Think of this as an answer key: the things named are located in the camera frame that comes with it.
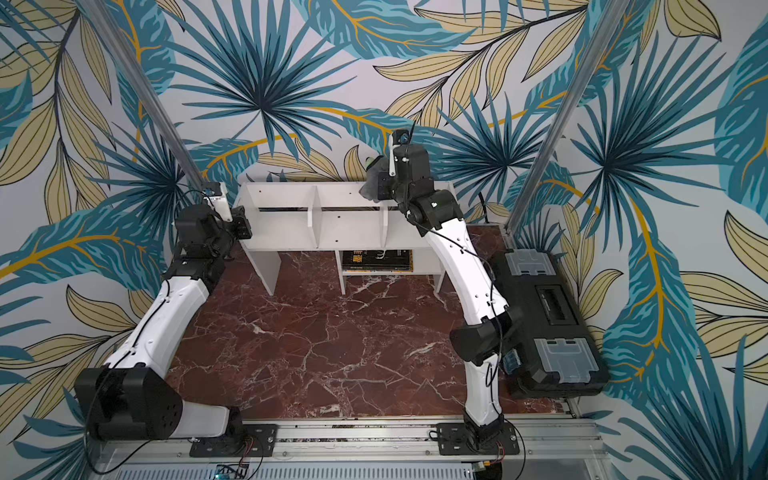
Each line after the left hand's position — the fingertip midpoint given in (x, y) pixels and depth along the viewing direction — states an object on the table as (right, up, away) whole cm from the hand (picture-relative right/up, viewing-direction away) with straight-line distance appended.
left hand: (242, 210), depth 77 cm
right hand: (+38, +9, -4) cm, 39 cm away
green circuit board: (-3, -64, -6) cm, 65 cm away
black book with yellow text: (+36, -13, +15) cm, 42 cm away
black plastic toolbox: (+78, -35, -6) cm, 86 cm away
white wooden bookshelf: (+33, -7, +5) cm, 34 cm away
